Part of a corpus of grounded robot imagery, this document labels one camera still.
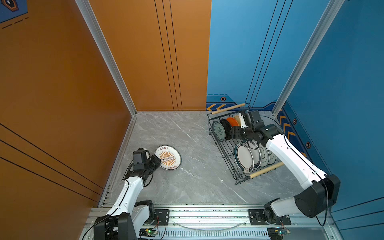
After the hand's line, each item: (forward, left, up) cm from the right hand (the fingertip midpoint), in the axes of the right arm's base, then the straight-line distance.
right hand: (233, 132), depth 81 cm
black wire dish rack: (+2, +2, -19) cm, 20 cm away
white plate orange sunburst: (-6, +36, -18) cm, 41 cm away
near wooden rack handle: (-21, -10, -4) cm, 24 cm away
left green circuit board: (-43, +44, -23) cm, 65 cm away
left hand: (-8, +42, -14) cm, 45 cm away
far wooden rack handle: (+21, 0, -2) cm, 22 cm away
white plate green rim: (-8, -13, -10) cm, 18 cm away
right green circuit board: (-43, -18, -24) cm, 52 cm away
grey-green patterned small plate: (+12, +6, -14) cm, 20 cm away
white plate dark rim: (-10, -6, -10) cm, 15 cm away
